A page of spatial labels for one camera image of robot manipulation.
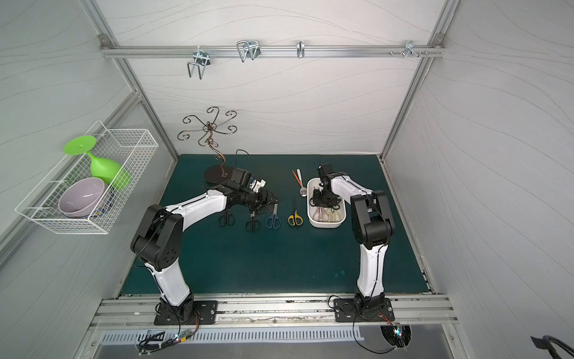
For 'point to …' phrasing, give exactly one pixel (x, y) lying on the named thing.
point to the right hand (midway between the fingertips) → (320, 201)
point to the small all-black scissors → (227, 218)
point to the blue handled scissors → (273, 221)
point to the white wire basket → (131, 148)
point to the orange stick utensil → (297, 178)
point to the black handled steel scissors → (252, 224)
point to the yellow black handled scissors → (296, 220)
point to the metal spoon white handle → (303, 190)
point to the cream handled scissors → (334, 216)
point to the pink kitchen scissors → (318, 215)
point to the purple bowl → (80, 197)
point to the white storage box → (312, 185)
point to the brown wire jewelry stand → (214, 174)
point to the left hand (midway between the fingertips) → (279, 205)
